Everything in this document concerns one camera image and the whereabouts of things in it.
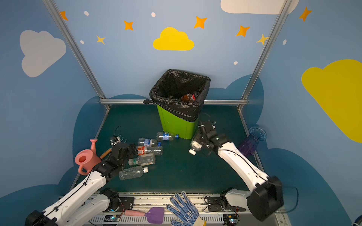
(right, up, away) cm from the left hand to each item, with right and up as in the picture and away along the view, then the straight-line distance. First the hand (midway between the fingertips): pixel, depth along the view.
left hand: (131, 147), depth 83 cm
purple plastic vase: (+76, +7, +1) cm, 76 cm away
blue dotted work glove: (+34, -32, -12) cm, 48 cm away
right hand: (+41, +7, -1) cm, 41 cm away
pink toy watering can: (-24, -6, -4) cm, 25 cm away
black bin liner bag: (+30, +35, +10) cm, 47 cm away
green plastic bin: (+33, +10, +10) cm, 36 cm away
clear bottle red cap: (+14, -4, +11) cm, 18 cm away
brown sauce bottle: (+33, +32, +15) cm, 49 cm away
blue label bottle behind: (+20, +5, +13) cm, 24 cm away
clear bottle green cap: (+6, -9, +7) cm, 13 cm away
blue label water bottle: (+4, +2, +10) cm, 11 cm away
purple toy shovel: (+17, -32, -13) cm, 38 cm away
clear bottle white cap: (+2, -14, -3) cm, 14 cm away
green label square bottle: (+39, +1, -1) cm, 39 cm away
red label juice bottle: (+38, +32, +7) cm, 50 cm away
